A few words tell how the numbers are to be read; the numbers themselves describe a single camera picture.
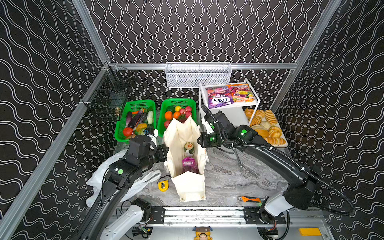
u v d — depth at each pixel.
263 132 1.03
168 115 1.12
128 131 1.00
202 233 0.69
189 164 0.78
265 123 1.09
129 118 1.10
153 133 0.61
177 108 1.17
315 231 0.70
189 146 0.88
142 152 0.50
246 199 0.80
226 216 0.76
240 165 0.92
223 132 0.51
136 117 1.12
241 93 0.80
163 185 0.82
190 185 0.59
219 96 0.78
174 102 1.17
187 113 1.12
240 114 0.99
